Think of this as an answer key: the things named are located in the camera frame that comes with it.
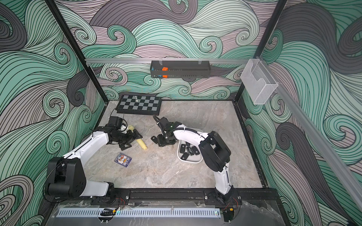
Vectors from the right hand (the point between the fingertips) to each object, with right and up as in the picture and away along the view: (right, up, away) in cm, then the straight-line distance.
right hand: (163, 142), depth 90 cm
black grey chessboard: (-23, +26, +24) cm, 42 cm away
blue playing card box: (-25, -10, -4) cm, 27 cm away
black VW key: (+12, -4, +1) cm, 13 cm away
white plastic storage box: (+17, -6, -1) cm, 18 cm away
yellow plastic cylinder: (-16, 0, +2) cm, 16 cm away
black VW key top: (+14, -8, -2) cm, 16 cm away
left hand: (-16, +3, -4) cm, 17 cm away
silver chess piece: (-26, +30, +25) cm, 47 cm away
